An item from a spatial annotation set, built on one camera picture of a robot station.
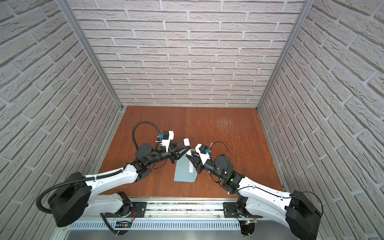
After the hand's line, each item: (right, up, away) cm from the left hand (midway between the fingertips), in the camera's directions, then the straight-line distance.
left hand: (190, 146), depth 68 cm
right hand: (-1, -4, +3) cm, 5 cm away
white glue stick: (-2, +2, -1) cm, 3 cm away
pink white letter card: (0, -16, +20) cm, 26 cm away
